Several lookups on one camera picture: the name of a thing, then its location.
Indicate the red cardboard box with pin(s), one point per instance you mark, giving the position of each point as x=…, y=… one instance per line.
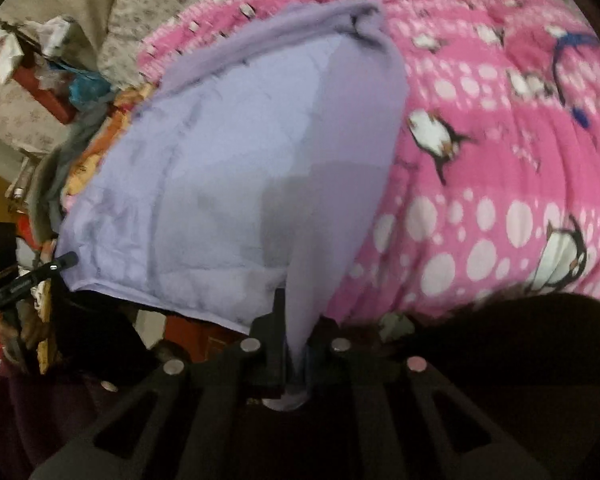
x=200, y=335

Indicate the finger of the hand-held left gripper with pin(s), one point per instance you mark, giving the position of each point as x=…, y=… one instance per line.
x=30, y=282

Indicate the orange yellow cartoon blanket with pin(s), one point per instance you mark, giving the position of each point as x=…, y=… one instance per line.
x=105, y=145

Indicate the floral bed sheet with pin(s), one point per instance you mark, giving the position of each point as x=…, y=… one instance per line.
x=125, y=35

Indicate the maroon garment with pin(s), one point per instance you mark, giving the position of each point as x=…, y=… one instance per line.
x=20, y=425

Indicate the pink penguin print blanket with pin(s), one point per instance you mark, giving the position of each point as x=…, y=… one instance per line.
x=480, y=160

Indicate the blue plastic bag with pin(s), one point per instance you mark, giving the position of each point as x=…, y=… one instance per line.
x=87, y=87

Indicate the purple fleece garment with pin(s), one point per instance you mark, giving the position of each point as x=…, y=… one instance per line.
x=205, y=160

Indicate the grey striped garment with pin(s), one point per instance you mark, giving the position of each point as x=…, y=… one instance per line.
x=55, y=185

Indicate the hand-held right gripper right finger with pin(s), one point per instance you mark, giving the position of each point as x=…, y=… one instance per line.
x=340, y=355

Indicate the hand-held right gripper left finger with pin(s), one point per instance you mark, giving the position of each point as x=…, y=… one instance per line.
x=275, y=355

